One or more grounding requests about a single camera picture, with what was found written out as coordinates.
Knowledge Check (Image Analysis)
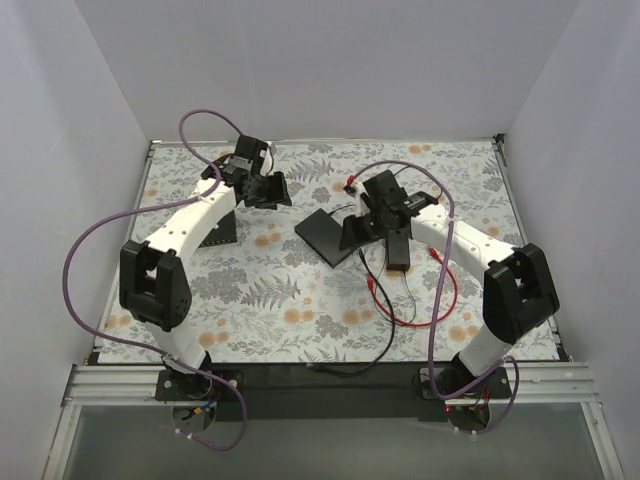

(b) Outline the black rectangular box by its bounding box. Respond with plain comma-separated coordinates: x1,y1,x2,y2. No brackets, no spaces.
294,208,358,269

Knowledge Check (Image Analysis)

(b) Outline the red ethernet cable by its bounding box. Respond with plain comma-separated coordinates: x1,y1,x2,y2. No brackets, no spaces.
364,248,460,327

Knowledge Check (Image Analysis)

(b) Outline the black network switch with ports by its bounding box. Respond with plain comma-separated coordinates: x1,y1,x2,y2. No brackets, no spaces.
200,211,238,248

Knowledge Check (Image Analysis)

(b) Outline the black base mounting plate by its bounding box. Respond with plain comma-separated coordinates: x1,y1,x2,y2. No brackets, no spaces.
154,364,514,424

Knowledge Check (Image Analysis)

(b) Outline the aluminium frame rail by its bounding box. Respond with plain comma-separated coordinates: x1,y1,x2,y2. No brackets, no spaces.
64,362,600,405

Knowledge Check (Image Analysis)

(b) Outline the black cable with plug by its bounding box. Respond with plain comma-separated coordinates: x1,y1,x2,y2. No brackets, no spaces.
305,202,397,376

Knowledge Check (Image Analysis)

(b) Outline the black power cord with prongs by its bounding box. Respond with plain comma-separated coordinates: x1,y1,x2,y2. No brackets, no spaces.
384,164,446,206

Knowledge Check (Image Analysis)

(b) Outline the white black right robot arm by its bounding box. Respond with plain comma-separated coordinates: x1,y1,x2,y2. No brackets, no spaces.
340,170,560,400

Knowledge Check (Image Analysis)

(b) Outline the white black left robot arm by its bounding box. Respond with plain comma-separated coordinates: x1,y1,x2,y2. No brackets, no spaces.
119,135,292,374

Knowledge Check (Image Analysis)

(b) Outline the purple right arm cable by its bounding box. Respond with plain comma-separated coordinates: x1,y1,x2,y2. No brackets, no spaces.
344,160,519,437

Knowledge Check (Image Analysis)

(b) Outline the floral patterned table mat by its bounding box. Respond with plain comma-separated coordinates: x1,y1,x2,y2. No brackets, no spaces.
99,140,561,365

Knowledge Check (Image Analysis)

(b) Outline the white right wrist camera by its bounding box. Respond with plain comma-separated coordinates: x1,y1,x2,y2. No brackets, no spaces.
344,180,366,209

